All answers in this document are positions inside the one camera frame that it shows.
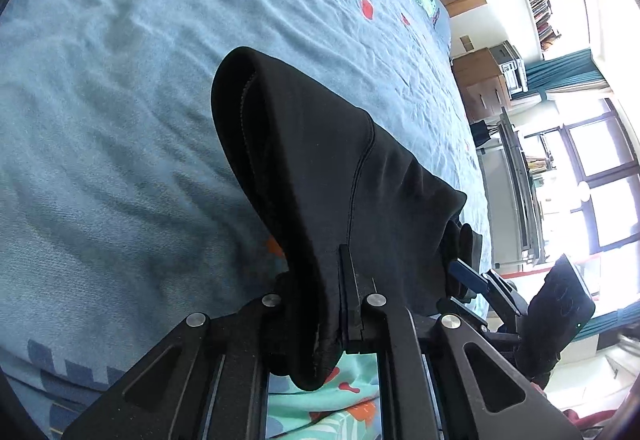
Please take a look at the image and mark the dark bag by dresser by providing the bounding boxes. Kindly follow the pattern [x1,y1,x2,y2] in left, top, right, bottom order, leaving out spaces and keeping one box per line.
[470,120,498,148]

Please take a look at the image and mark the long desk with rail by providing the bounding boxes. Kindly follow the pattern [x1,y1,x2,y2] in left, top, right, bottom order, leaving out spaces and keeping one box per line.
[477,112,547,274]

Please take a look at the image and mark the black pants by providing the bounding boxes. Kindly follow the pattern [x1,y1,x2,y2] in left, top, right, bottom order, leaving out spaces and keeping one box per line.
[212,47,483,391]

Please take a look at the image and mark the wooden dresser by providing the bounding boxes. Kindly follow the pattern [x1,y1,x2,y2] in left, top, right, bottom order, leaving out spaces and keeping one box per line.
[452,48,511,124]

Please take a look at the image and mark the blue patterned bed sheet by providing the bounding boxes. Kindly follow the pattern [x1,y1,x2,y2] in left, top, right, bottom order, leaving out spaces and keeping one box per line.
[1,0,489,439]

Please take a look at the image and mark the teal curtain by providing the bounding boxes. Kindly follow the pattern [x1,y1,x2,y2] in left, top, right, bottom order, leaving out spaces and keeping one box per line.
[525,49,604,94]

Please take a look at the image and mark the grey box on dresser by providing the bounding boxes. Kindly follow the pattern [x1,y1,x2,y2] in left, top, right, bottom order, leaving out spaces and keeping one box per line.
[489,40,528,96]

